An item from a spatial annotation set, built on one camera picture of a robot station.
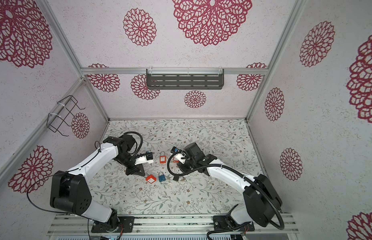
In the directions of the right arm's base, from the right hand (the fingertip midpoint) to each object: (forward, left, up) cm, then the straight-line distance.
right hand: (178, 161), depth 83 cm
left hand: (-9, +20, -2) cm, 22 cm away
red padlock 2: (-10, +14, -3) cm, 17 cm away
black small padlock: (-5, +2, -12) cm, 13 cm away
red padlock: (+8, +11, -12) cm, 18 cm away
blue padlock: (-5, +10, -12) cm, 16 cm away
